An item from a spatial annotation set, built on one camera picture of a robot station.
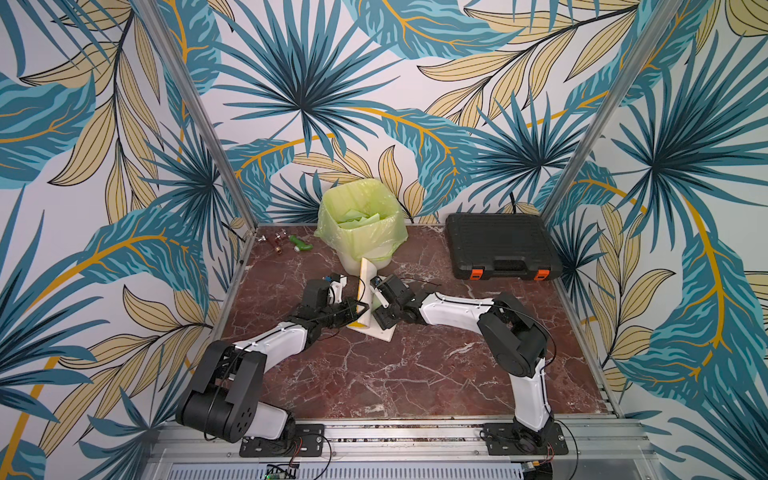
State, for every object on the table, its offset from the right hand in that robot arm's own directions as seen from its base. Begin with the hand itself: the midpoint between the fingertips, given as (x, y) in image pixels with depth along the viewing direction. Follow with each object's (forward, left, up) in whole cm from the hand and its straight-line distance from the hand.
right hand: (386, 309), depth 96 cm
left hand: (-5, +6, +9) cm, 11 cm away
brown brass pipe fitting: (+25, +39, +2) cm, 46 cm away
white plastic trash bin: (+26, +7, +16) cm, 31 cm away
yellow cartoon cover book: (-8, +6, +7) cm, 13 cm away
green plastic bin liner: (+26, +8, +16) cm, 31 cm away
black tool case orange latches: (+20, -41, +6) cm, 46 cm away
